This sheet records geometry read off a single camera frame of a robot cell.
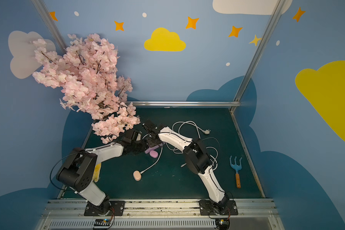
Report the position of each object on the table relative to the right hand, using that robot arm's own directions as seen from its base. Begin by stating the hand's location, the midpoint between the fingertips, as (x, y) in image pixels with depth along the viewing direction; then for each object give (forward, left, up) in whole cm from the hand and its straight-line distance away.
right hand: (155, 142), depth 95 cm
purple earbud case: (-7, 0, -3) cm, 8 cm away
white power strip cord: (+14, -36, -3) cm, 38 cm away
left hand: (-2, +3, 0) cm, 4 cm away
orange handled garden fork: (-12, -54, -6) cm, 55 cm away
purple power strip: (-2, +2, -5) cm, 6 cm away
